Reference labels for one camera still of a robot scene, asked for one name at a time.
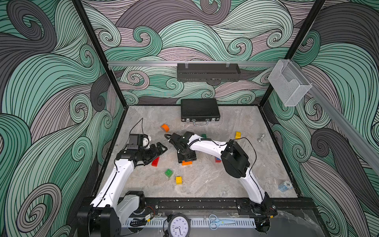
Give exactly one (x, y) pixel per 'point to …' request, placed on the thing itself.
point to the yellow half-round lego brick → (238, 135)
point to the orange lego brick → (187, 163)
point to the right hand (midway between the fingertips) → (183, 162)
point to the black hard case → (200, 111)
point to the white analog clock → (179, 225)
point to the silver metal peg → (260, 139)
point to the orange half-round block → (165, 127)
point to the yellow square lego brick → (178, 180)
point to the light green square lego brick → (169, 173)
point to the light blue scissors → (215, 221)
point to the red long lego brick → (155, 162)
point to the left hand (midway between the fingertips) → (161, 151)
